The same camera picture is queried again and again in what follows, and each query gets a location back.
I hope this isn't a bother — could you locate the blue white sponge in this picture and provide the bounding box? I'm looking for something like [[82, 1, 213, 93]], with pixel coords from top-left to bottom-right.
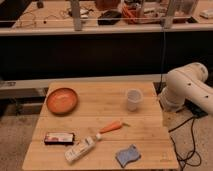
[[115, 144, 141, 168]]

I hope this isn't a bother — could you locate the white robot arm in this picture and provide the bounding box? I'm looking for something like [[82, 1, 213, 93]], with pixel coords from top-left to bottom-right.
[[159, 62, 213, 115]]

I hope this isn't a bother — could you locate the orange ceramic bowl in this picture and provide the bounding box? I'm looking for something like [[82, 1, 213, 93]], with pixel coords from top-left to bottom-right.
[[46, 88, 78, 115]]

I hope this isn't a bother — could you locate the translucent plastic cup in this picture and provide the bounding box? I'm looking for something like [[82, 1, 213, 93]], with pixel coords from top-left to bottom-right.
[[126, 89, 143, 111]]

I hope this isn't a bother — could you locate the orange toy carrot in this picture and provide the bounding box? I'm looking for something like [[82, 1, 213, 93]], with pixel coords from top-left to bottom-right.
[[99, 121, 129, 134]]

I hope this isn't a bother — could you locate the black pouch on bench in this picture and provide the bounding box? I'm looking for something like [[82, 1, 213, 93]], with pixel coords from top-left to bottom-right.
[[97, 10, 121, 25]]

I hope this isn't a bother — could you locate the orange tool on bench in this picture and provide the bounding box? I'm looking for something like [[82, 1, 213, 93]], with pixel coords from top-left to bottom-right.
[[122, 6, 144, 24]]

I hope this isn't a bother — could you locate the white plastic bottle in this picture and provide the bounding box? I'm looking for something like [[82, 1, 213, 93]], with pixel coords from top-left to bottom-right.
[[65, 133, 102, 163]]

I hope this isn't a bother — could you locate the black red flat box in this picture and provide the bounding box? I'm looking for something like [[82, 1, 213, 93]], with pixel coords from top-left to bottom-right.
[[44, 132, 75, 145]]

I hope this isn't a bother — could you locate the black power adapter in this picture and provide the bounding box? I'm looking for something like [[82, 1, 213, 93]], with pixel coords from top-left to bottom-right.
[[185, 101, 207, 118]]

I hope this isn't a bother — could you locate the long wooden workbench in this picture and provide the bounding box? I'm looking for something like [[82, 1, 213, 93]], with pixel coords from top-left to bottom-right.
[[0, 0, 213, 36]]

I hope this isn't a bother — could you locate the black hanging cable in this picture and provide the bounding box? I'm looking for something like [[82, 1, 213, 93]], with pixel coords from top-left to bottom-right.
[[157, 27, 167, 94]]

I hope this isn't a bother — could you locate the grey metal post left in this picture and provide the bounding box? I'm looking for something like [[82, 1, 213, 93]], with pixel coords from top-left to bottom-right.
[[70, 0, 82, 31]]

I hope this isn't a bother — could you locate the grey metal post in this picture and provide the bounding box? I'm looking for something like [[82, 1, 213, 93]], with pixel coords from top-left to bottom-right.
[[163, 0, 176, 29], [70, 0, 82, 31]]

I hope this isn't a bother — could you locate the grey metal post right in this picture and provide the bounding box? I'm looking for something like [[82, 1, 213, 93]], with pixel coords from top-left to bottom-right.
[[163, 0, 176, 29]]

